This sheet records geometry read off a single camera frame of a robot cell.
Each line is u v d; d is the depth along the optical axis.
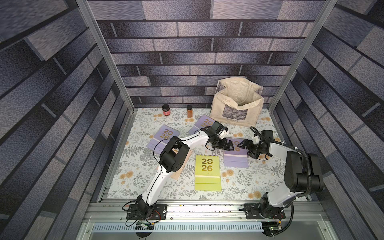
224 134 0.90
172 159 0.60
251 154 0.86
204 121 1.10
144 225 0.71
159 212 0.74
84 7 0.69
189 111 1.10
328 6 0.69
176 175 0.85
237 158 0.92
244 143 0.87
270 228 0.70
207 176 0.85
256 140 0.89
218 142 0.85
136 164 0.90
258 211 0.73
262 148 0.73
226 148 0.85
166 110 1.11
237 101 1.14
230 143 0.86
